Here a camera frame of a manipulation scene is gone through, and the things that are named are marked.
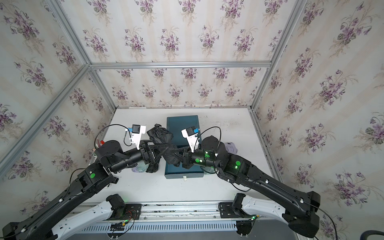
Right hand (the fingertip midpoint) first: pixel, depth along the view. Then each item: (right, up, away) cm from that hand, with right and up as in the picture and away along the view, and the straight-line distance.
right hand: (174, 153), depth 58 cm
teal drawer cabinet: (-2, +11, +24) cm, 27 cm away
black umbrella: (0, -1, 0) cm, 1 cm away
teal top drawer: (-2, -10, +9) cm, 14 cm away
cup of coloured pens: (-47, 0, +27) cm, 54 cm away
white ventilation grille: (-5, -38, +12) cm, 40 cm away
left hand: (-3, +3, 0) cm, 4 cm away
